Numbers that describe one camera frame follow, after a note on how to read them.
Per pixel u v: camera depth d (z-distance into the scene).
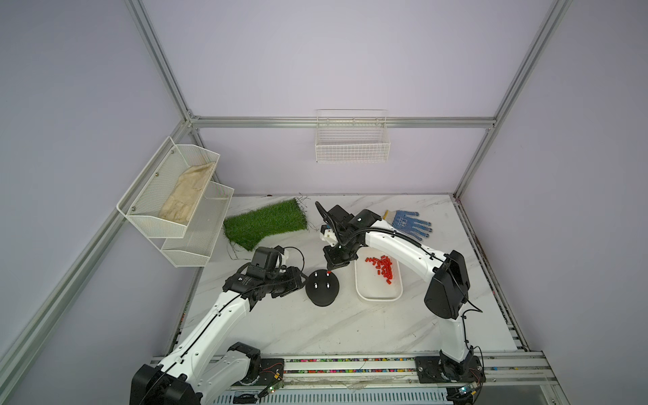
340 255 0.72
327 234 0.78
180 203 0.77
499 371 0.75
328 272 0.82
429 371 0.74
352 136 1.08
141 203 0.67
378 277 0.94
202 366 0.41
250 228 1.01
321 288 0.80
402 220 1.11
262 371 0.73
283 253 0.76
